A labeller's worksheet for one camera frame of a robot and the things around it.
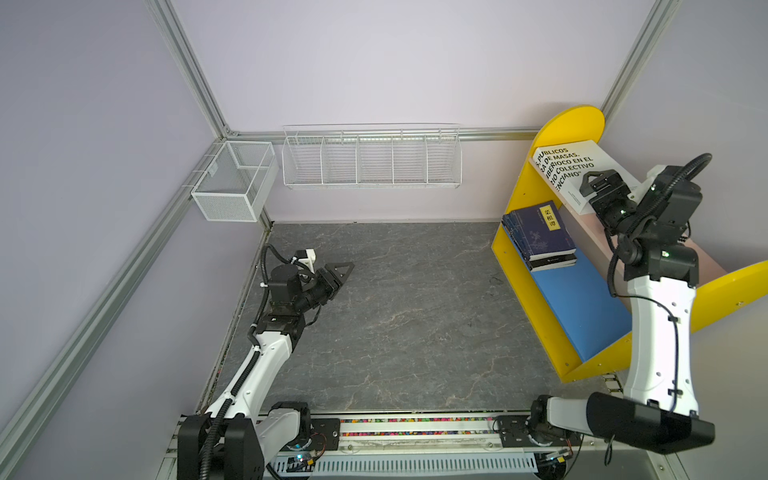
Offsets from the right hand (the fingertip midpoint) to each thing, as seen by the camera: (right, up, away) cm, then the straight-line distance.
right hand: (597, 186), depth 63 cm
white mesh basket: (-97, +10, +38) cm, 105 cm away
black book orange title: (+3, -17, +24) cm, 30 cm away
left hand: (-55, -20, +14) cm, 60 cm away
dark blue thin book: (0, -8, +26) cm, 27 cm away
